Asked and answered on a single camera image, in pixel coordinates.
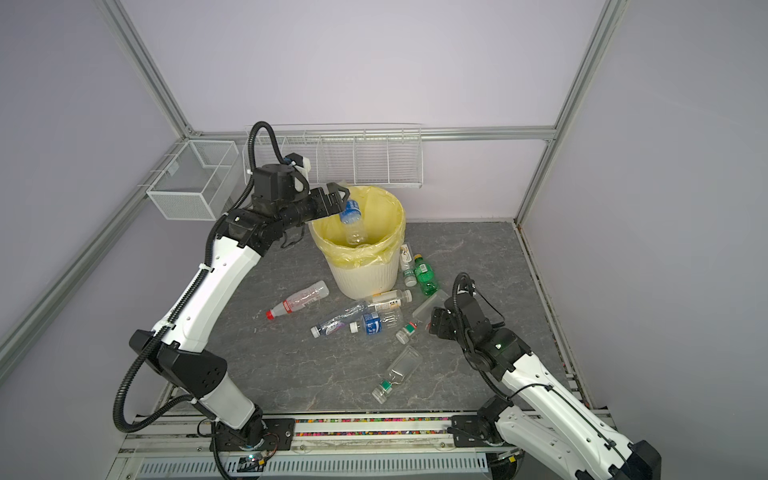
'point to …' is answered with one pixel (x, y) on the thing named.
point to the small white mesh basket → (196, 182)
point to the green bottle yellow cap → (424, 273)
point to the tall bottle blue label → (351, 217)
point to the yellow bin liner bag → (383, 218)
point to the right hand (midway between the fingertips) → (447, 316)
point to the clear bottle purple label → (335, 322)
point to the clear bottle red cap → (299, 300)
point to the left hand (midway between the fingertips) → (337, 198)
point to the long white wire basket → (357, 155)
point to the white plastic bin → (359, 283)
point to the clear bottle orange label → (404, 295)
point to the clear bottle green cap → (406, 265)
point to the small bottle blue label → (372, 323)
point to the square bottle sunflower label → (421, 316)
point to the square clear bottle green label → (399, 371)
